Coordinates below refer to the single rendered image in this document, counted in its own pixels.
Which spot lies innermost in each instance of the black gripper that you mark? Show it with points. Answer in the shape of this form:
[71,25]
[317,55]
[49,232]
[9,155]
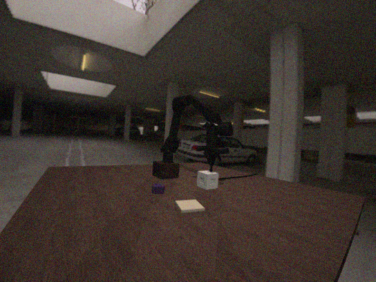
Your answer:
[212,150]

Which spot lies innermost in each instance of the beige flat square slab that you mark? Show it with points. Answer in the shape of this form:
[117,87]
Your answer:
[189,206]

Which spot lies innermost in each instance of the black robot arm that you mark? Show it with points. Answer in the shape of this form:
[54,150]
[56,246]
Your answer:
[178,105]

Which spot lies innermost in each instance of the small purple cube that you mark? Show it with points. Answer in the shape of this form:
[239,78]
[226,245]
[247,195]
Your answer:
[158,189]

